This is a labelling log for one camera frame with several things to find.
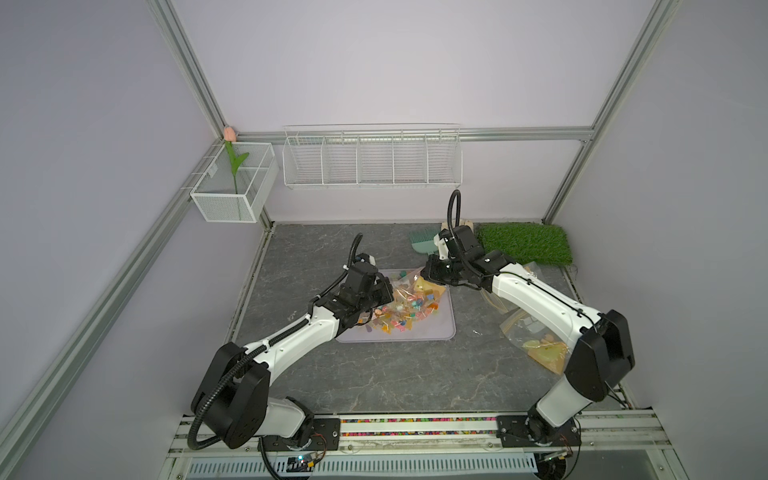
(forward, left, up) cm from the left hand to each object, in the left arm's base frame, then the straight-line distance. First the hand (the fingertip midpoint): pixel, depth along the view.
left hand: (394, 288), depth 84 cm
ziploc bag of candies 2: (+8, -46, -6) cm, 47 cm away
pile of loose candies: (-3, -4, -6) cm, 8 cm away
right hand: (+3, -7, +4) cm, 9 cm away
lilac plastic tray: (-6, -14, -15) cm, 21 cm away
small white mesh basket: (+22, +47, +20) cm, 56 cm away
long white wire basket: (+46, -13, +12) cm, 50 cm away
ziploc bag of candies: (+4, -6, -3) cm, 7 cm away
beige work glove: (+37, -33, -14) cm, 51 cm away
